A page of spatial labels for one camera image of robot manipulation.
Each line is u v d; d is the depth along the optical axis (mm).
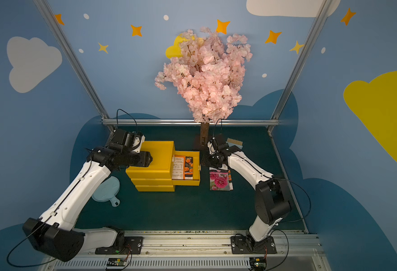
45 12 692
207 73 571
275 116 1148
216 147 705
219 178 957
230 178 957
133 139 608
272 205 459
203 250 740
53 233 371
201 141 1111
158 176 783
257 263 730
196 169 912
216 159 748
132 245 738
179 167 906
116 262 718
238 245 745
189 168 915
